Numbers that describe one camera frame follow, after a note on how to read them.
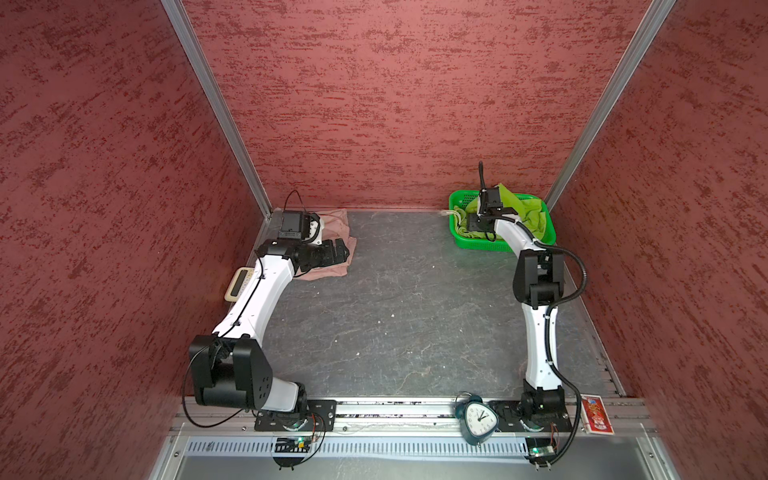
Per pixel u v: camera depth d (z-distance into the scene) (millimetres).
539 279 642
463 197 1158
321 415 729
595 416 737
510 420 738
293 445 710
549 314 642
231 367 411
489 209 852
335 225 1078
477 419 708
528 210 1136
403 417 758
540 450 705
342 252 756
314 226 734
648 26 726
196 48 766
